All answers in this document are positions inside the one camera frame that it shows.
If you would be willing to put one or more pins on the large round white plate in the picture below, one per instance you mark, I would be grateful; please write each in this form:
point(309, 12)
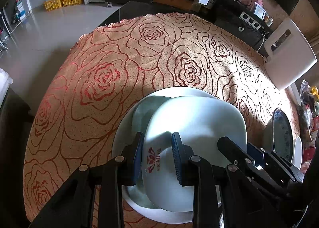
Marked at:
point(122, 138)

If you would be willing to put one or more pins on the blue floral patterned bowl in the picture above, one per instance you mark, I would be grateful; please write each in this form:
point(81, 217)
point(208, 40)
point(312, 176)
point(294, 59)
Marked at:
point(268, 136)

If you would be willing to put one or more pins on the small white box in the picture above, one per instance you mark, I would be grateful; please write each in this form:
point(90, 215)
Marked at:
point(204, 0)

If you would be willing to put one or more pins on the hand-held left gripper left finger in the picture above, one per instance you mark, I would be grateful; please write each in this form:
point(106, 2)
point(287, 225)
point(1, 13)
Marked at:
point(138, 158)

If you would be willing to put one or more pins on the small white red-logo dish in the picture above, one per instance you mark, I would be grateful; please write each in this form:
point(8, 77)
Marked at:
point(199, 123)

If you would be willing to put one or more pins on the shelf of boxes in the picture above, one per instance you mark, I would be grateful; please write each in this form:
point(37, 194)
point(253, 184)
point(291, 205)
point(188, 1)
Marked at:
point(20, 10)

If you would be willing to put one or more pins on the white framed picture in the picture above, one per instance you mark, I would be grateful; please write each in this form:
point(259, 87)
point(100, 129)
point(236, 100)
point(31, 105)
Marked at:
point(260, 11)

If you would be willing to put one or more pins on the white cushion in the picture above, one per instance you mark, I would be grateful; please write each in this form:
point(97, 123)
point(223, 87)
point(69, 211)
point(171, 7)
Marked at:
point(5, 77)

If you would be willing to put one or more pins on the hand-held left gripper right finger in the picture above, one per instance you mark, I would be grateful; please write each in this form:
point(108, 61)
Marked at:
point(177, 158)

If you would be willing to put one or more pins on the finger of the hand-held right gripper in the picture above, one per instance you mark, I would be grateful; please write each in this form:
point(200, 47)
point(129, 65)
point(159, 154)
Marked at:
point(255, 150)
point(231, 148)

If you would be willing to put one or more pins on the white oval plate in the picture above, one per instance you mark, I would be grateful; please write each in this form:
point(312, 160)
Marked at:
point(295, 93)

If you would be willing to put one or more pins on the wooden box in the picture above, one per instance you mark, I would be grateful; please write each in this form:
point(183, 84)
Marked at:
point(174, 1)

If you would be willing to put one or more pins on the blue patterned ceramic bowl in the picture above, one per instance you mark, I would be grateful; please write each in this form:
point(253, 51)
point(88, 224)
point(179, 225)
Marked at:
point(284, 138)

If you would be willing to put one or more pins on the small white plate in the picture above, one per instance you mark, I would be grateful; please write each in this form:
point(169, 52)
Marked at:
point(297, 153)

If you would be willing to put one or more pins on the white electric kettle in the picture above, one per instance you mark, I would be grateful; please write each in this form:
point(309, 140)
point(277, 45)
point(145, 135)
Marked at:
point(291, 61)

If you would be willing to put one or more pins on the rose printed tablecloth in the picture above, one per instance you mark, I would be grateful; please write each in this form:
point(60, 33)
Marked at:
point(99, 81)

